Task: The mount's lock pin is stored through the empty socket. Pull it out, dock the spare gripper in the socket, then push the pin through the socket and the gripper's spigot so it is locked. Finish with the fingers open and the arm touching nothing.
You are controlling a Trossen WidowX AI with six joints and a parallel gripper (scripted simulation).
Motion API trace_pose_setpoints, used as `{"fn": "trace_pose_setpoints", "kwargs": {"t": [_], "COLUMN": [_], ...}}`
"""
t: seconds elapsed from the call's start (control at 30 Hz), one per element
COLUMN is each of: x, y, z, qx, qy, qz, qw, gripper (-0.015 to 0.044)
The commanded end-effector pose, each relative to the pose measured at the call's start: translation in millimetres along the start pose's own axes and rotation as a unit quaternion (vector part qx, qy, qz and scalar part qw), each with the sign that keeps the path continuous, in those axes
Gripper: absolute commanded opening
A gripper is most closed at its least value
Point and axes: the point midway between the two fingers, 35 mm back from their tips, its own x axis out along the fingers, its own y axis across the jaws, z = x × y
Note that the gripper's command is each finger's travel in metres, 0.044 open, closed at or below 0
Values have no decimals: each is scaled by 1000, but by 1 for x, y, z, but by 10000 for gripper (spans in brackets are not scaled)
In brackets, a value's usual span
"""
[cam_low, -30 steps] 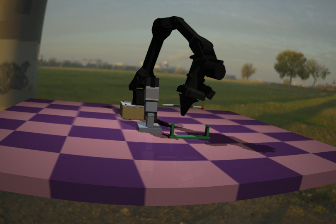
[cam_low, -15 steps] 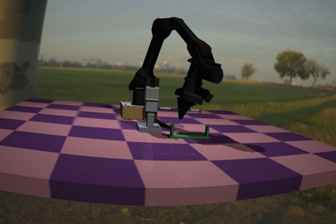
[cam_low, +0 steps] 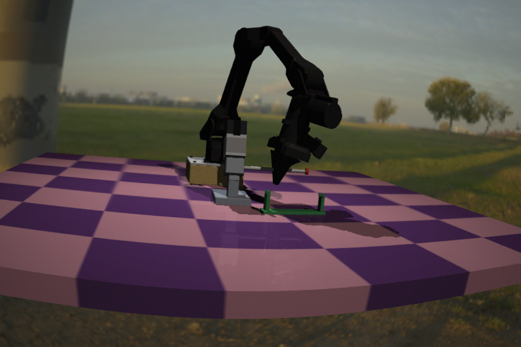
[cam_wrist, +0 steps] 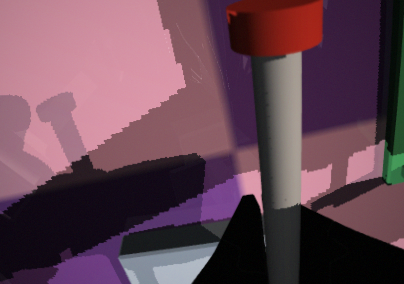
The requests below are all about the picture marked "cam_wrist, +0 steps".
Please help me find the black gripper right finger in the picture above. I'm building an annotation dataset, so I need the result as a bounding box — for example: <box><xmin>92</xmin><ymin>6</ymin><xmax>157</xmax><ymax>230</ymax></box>
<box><xmin>299</xmin><ymin>205</ymin><xmax>404</xmax><ymax>284</ymax></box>

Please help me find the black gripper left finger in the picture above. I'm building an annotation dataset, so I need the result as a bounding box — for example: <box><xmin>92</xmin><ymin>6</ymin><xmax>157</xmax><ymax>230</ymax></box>
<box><xmin>191</xmin><ymin>194</ymin><xmax>270</xmax><ymax>284</ymax></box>

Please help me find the grey pin with red cap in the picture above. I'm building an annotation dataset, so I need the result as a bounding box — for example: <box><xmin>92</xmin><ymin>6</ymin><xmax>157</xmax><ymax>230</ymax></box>
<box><xmin>226</xmin><ymin>0</ymin><xmax>323</xmax><ymax>284</ymax></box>

